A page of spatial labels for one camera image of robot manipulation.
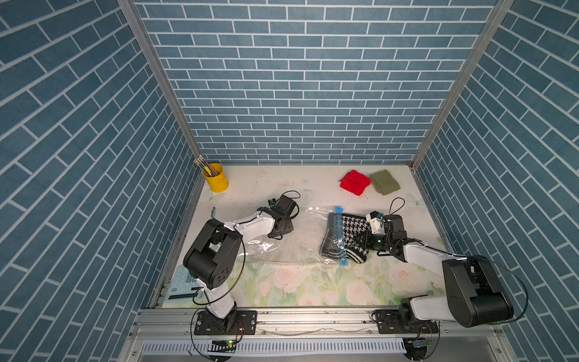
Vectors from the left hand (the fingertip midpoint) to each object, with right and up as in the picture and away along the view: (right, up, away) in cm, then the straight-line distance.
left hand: (290, 228), depth 95 cm
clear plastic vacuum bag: (+5, -6, -3) cm, 9 cm away
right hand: (+28, -3, -3) cm, 28 cm away
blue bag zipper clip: (+22, +7, +6) cm, 24 cm away
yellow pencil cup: (-34, +20, +9) cm, 40 cm away
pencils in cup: (-40, +29, +5) cm, 50 cm away
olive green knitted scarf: (+46, +20, +16) cm, 53 cm away
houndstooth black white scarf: (+27, 0, -6) cm, 27 cm away
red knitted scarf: (+32, +20, +17) cm, 41 cm away
